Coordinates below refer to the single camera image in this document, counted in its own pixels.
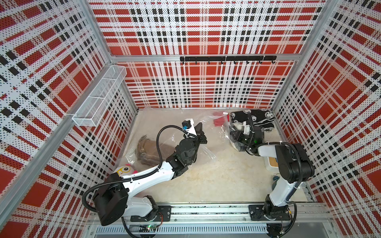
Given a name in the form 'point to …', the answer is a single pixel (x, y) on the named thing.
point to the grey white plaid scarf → (238, 146)
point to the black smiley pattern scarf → (262, 118)
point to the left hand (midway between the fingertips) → (204, 123)
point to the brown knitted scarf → (146, 150)
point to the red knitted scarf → (220, 118)
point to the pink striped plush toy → (126, 170)
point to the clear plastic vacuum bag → (217, 137)
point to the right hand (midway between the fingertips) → (234, 132)
